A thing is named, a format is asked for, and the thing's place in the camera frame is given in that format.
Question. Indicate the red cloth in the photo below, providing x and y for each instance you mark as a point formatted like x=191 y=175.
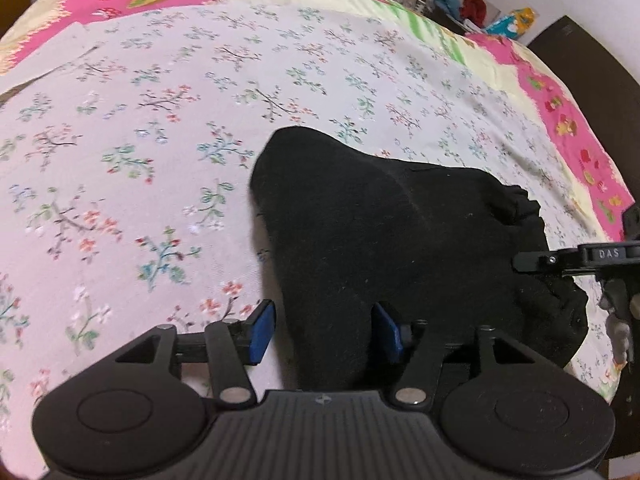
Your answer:
x=474 y=9

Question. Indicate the black pants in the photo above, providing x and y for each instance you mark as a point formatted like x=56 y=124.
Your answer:
x=375 y=235

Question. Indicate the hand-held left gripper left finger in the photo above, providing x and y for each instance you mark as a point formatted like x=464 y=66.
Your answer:
x=262 y=332

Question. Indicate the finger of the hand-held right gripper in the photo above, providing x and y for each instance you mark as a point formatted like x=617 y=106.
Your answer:
x=632 y=225
x=565 y=260

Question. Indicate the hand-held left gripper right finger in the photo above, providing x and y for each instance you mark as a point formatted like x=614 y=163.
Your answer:
x=387 y=332

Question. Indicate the white floral bed sheet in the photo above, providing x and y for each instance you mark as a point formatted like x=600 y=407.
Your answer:
x=150 y=110

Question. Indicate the dark wooden board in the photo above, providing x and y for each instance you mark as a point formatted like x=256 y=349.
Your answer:
x=590 y=85

